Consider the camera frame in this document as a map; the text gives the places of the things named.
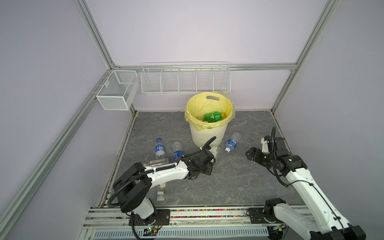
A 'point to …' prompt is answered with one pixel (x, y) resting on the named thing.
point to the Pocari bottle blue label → (178, 152)
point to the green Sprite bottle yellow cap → (214, 116)
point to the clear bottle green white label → (213, 150)
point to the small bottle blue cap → (159, 149)
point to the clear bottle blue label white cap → (232, 142)
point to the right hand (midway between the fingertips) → (253, 156)
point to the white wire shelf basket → (186, 77)
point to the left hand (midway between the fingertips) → (209, 168)
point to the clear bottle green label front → (161, 197)
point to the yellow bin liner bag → (203, 103)
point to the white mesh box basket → (119, 90)
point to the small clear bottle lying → (157, 162)
